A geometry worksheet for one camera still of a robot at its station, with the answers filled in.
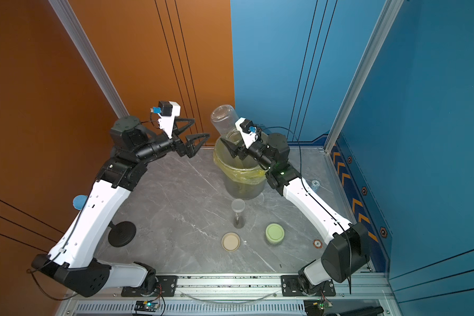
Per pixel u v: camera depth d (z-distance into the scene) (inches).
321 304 27.3
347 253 15.9
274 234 32.0
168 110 19.0
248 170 29.7
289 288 28.5
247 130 21.3
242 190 36.0
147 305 28.0
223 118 22.5
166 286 29.0
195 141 21.2
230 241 33.3
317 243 33.3
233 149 23.6
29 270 15.0
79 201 24.7
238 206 30.4
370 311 26.5
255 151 23.3
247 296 28.6
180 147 20.5
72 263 14.9
